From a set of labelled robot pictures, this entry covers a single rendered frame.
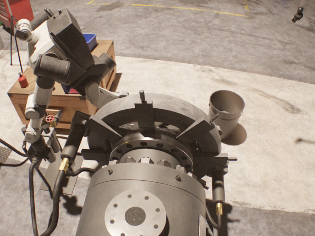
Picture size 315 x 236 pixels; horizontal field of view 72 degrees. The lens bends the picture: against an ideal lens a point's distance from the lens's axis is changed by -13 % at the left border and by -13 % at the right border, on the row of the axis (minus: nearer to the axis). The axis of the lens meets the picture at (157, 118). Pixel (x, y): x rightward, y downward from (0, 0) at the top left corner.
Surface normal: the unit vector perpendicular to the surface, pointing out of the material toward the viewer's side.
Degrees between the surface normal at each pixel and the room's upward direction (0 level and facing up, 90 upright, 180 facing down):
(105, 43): 0
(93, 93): 90
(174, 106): 36
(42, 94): 98
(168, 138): 22
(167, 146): 90
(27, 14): 90
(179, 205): 31
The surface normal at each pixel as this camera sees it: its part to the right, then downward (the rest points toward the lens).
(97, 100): 0.63, 0.55
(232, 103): -0.75, 0.43
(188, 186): 0.65, -0.49
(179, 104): 0.33, -0.66
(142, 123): -0.10, 0.71
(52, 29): -0.36, -0.42
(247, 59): 0.00, -0.70
